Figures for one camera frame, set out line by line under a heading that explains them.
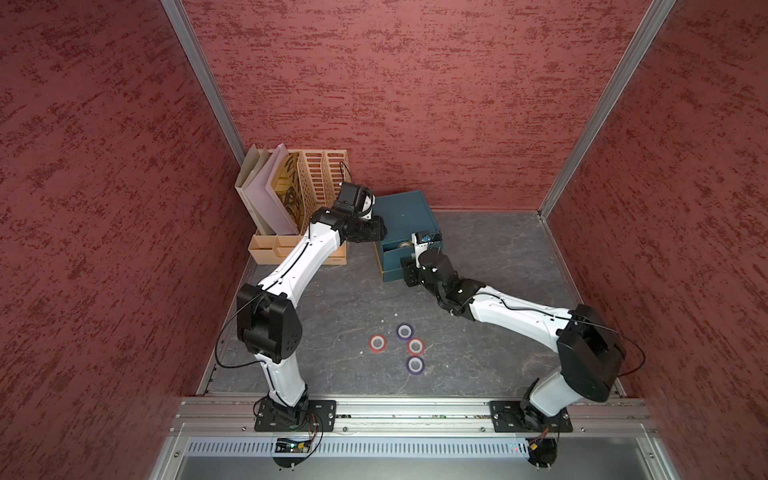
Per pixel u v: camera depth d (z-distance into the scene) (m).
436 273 0.62
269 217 0.93
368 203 0.71
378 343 0.87
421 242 0.73
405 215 0.90
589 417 0.76
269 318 0.46
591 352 0.44
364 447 0.77
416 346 0.86
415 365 0.83
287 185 1.00
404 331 0.90
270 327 0.46
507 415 0.74
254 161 0.95
